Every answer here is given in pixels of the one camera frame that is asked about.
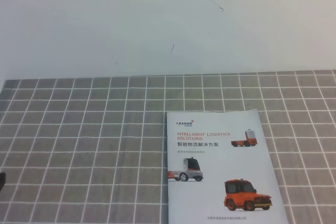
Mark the white brochure book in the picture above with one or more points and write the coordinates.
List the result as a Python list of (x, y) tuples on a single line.
[(219, 169)]

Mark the grey checkered tablecloth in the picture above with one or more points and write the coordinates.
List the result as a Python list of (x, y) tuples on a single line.
[(93, 150)]

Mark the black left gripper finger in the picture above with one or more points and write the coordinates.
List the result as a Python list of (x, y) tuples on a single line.
[(2, 180)]

